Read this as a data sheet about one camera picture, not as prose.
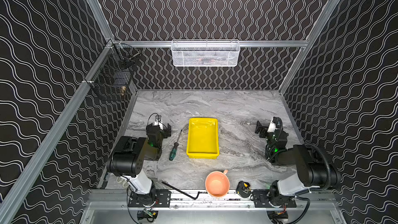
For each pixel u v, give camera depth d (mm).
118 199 764
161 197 746
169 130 891
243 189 749
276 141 698
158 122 800
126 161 462
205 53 605
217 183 784
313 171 451
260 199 733
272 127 800
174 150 881
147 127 876
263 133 837
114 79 1004
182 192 769
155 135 728
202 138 938
